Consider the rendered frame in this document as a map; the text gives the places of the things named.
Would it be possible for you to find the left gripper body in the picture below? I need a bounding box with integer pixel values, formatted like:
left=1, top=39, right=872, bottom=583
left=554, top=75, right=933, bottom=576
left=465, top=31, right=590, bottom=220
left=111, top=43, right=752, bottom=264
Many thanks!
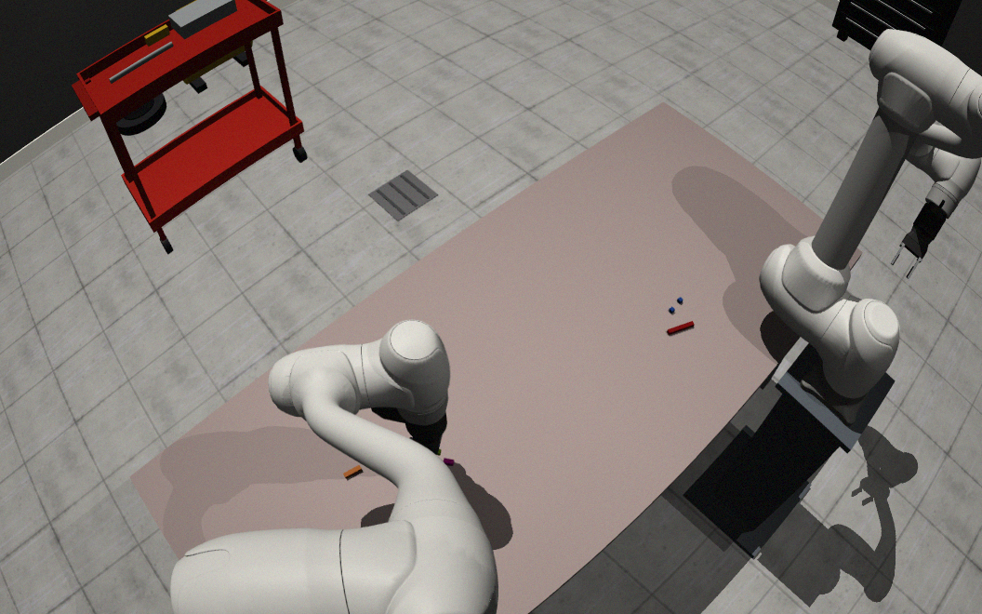
left=371, top=390, right=448, bottom=455

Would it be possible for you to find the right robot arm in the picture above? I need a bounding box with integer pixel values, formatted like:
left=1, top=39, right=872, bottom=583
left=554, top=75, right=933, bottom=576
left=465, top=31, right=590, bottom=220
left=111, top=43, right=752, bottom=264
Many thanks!
left=759, top=29, right=982, bottom=426

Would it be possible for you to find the dark red rod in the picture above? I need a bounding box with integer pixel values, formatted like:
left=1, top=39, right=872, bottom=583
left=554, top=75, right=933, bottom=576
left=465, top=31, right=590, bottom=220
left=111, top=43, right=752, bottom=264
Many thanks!
left=667, top=321, right=694, bottom=335

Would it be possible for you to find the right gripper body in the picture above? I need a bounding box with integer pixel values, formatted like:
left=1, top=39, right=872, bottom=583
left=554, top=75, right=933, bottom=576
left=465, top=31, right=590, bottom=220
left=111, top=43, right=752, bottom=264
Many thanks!
left=901, top=183, right=959, bottom=259

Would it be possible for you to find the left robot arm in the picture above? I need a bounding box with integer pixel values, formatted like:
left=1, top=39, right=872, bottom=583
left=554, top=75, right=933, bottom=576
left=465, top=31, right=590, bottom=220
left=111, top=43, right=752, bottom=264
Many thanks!
left=170, top=319, right=498, bottom=614

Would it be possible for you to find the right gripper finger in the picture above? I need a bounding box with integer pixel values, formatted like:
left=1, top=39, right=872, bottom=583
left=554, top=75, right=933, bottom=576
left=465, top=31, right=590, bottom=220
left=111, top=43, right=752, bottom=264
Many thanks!
left=891, top=242, right=905, bottom=265
left=906, top=258, right=922, bottom=279

